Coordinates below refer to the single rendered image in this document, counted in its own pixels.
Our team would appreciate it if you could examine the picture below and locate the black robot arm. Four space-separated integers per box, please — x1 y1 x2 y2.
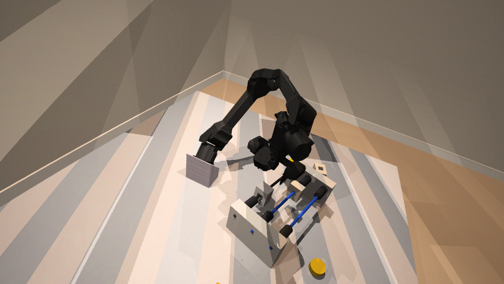
193 68 317 171

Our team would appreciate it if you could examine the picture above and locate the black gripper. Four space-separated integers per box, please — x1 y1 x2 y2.
247 136 306 185

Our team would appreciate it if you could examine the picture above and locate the yellow short cylinder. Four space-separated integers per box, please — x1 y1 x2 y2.
308 258 326 277

